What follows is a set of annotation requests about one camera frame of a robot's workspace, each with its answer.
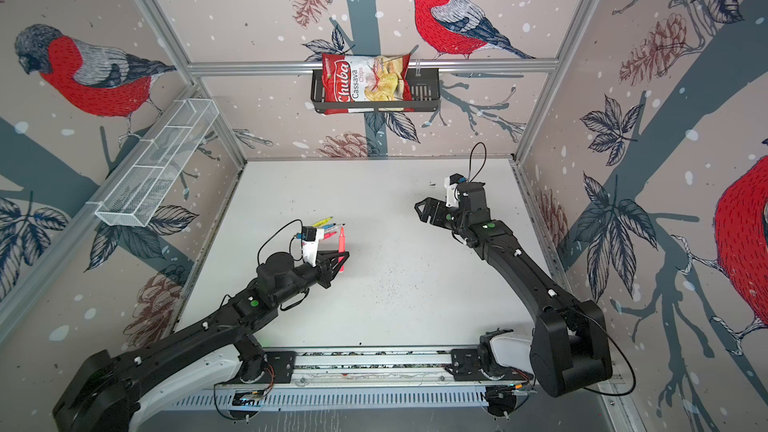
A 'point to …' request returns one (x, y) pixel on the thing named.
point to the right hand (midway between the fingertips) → (422, 212)
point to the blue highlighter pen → (328, 226)
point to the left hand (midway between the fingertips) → (346, 256)
